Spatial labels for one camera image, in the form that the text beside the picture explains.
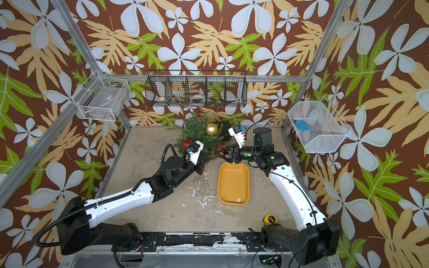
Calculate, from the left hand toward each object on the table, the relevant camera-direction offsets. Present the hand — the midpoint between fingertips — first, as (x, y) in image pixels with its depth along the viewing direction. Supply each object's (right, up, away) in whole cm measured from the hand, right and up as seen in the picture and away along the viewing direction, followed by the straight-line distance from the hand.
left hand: (207, 148), depth 71 cm
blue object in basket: (+49, +12, +14) cm, 52 cm away
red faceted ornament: (-9, +2, -1) cm, 9 cm away
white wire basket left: (-55, +26, +15) cm, 63 cm away
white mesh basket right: (+57, +9, +7) cm, 58 cm away
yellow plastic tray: (+14, -21, +19) cm, 32 cm away
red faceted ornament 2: (+6, +1, -4) cm, 7 cm away
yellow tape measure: (+30, -34, +7) cm, 46 cm away
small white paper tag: (+16, -28, +15) cm, 35 cm away
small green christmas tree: (-6, +9, +2) cm, 11 cm away
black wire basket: (-8, +35, +26) cm, 44 cm away
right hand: (+5, -1, -2) cm, 6 cm away
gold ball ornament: (+2, +9, +2) cm, 9 cm away
